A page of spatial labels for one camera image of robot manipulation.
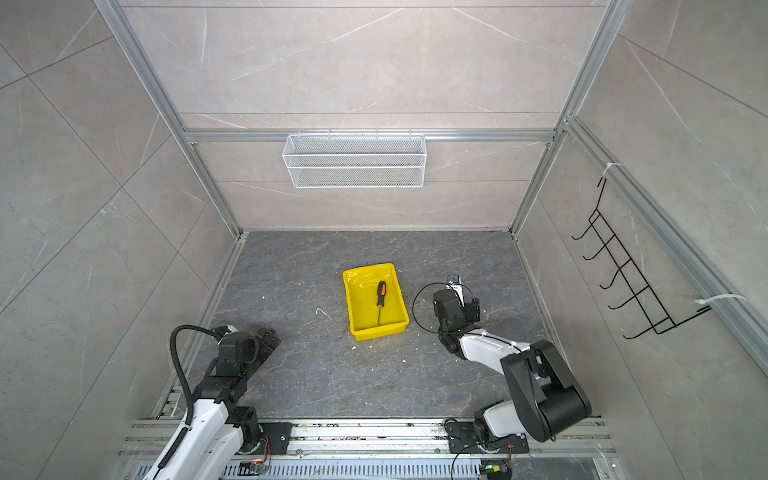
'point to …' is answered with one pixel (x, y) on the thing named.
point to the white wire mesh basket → (362, 159)
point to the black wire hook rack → (613, 251)
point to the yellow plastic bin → (375, 302)
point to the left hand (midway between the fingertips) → (265, 334)
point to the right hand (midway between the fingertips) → (459, 295)
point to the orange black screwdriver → (382, 291)
